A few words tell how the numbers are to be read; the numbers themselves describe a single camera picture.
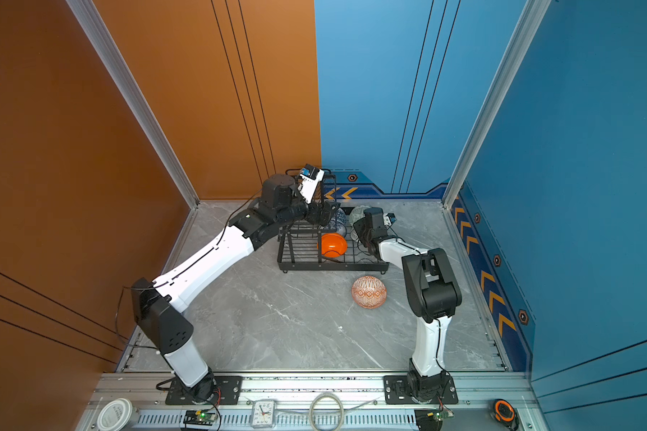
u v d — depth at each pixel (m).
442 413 0.69
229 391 0.73
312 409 0.70
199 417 0.71
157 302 0.44
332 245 0.99
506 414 0.67
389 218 0.92
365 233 0.87
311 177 0.63
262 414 0.68
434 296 0.53
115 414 0.65
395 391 0.73
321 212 0.68
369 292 0.92
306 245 1.06
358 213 1.09
